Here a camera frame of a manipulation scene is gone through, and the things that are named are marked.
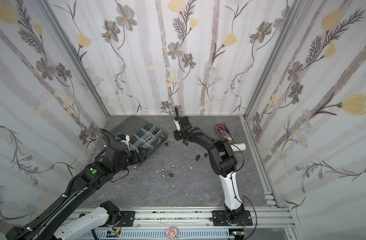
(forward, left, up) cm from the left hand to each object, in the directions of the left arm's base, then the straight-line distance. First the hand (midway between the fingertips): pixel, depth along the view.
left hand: (140, 148), depth 74 cm
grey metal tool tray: (+26, -53, -22) cm, 63 cm away
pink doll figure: (-34, -16, -18) cm, 42 cm away
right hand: (+23, -17, -12) cm, 31 cm away
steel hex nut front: (-6, -10, -23) cm, 26 cm away
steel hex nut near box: (+20, -14, -23) cm, 33 cm away
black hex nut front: (-5, -15, -23) cm, 28 cm away
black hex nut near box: (+18, -11, -24) cm, 32 cm away
